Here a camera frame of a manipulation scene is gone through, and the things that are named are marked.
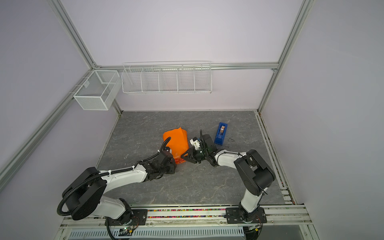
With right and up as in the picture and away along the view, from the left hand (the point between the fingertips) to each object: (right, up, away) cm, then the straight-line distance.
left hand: (174, 167), depth 88 cm
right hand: (+5, +6, -4) cm, 8 cm away
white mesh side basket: (-50, +46, +6) cm, 68 cm away
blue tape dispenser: (+30, +19, +12) cm, 38 cm away
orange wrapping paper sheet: (+2, +13, +7) cm, 15 cm away
